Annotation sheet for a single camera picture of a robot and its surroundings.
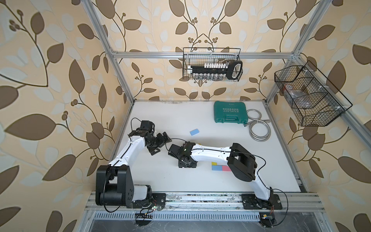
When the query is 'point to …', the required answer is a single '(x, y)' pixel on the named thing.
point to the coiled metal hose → (259, 129)
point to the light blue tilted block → (194, 132)
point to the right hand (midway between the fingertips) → (184, 164)
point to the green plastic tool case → (227, 111)
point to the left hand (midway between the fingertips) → (164, 142)
